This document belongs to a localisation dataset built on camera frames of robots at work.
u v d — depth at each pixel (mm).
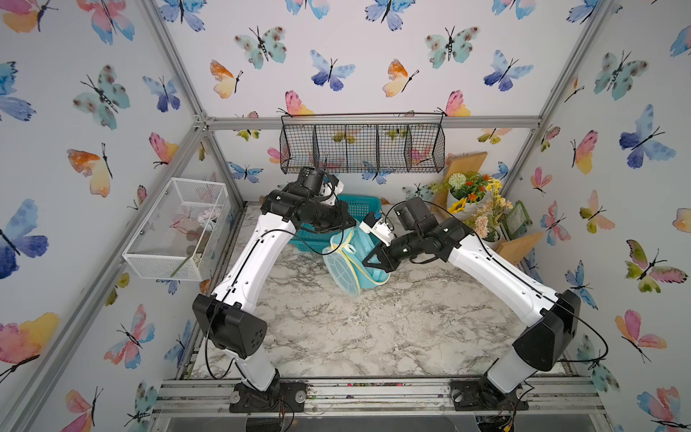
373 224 645
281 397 725
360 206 1111
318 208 632
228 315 421
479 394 722
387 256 658
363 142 986
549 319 420
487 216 866
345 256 725
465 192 969
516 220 1111
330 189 623
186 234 723
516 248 846
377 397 754
